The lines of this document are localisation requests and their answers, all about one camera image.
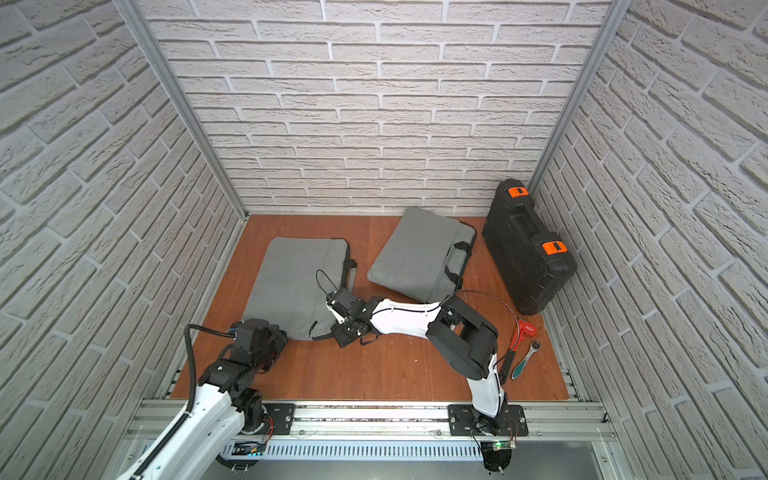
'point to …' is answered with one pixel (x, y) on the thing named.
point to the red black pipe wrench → (524, 328)
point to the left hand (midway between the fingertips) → (289, 328)
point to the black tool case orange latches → (533, 264)
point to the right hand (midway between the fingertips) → (344, 332)
